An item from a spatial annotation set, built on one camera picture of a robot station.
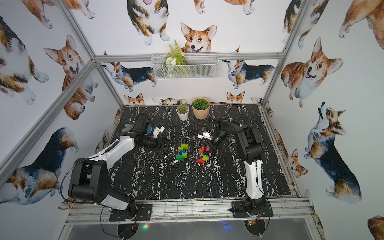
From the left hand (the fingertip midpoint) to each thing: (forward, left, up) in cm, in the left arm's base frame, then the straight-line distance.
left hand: (171, 143), depth 85 cm
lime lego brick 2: (-2, -7, -11) cm, 13 cm away
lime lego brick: (+4, -7, -11) cm, 13 cm away
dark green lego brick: (-4, -4, -11) cm, 12 cm away
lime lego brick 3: (-5, -18, -8) cm, 20 cm away
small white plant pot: (+29, -4, -5) cm, 30 cm away
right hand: (-1, -20, -8) cm, 21 cm away
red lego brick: (-6, -17, -10) cm, 20 cm away
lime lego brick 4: (-6, -20, -9) cm, 23 cm away
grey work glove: (+19, +36, -13) cm, 42 cm away
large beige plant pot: (+30, -18, -2) cm, 35 cm away
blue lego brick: (0, -5, -10) cm, 11 cm away
